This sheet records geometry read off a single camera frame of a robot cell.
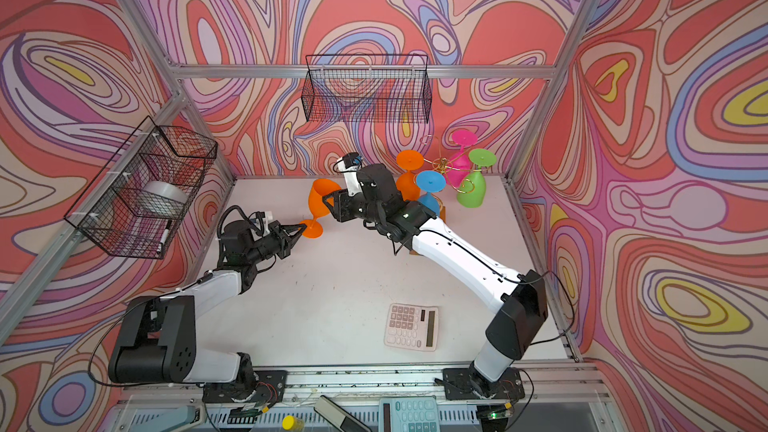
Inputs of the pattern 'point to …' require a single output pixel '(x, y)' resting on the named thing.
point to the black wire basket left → (137, 199)
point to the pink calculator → (412, 327)
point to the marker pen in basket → (163, 238)
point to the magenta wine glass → (459, 165)
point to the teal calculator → (408, 414)
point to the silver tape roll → (166, 192)
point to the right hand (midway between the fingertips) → (332, 204)
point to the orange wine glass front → (317, 207)
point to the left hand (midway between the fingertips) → (309, 226)
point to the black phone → (339, 417)
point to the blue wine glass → (430, 183)
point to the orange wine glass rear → (409, 160)
